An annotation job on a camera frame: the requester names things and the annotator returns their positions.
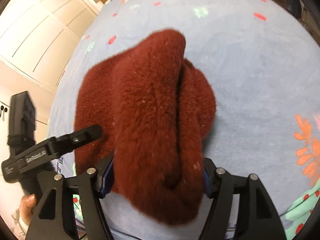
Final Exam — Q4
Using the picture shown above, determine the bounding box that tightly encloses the dark red knit sweater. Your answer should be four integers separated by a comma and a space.
74, 29, 216, 225

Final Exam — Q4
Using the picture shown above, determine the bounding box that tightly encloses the person's left hand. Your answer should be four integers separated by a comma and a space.
19, 194, 37, 225

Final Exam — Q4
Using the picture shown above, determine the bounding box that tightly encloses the blue patterned bed sheet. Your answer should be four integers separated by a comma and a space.
48, 0, 319, 239

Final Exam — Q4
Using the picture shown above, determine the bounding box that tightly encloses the white wardrobe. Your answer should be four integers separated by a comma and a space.
1, 0, 97, 123

